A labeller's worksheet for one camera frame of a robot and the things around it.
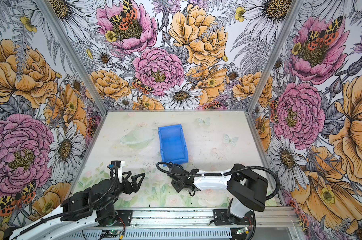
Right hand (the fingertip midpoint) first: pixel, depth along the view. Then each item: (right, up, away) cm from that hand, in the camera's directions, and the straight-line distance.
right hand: (179, 185), depth 85 cm
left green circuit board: (-29, -16, -14) cm, 36 cm away
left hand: (-20, +8, -12) cm, 25 cm away
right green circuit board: (+31, -16, -14) cm, 37 cm away
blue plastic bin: (-4, +19, +14) cm, 24 cm away
